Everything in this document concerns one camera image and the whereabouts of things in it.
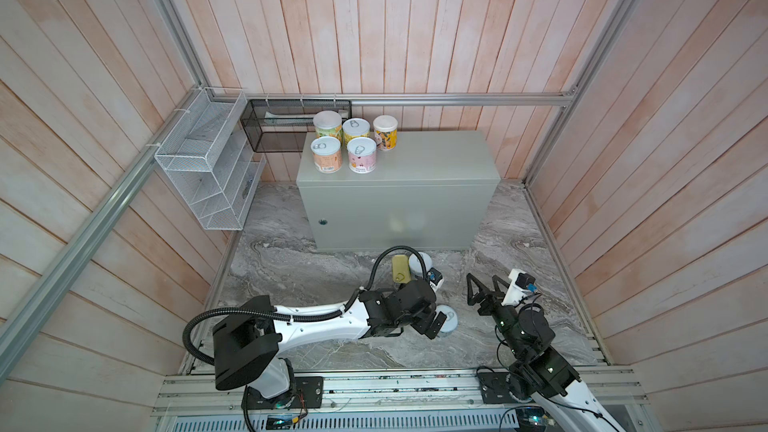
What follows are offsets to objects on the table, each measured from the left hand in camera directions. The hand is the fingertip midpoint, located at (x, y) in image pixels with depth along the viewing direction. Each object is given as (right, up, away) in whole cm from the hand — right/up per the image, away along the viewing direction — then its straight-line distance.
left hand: (429, 314), depth 77 cm
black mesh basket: (-47, +58, +26) cm, 79 cm away
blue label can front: (+7, -3, +3) cm, 8 cm away
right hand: (+14, +10, +1) cm, 17 cm away
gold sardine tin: (-6, +8, +14) cm, 17 cm away
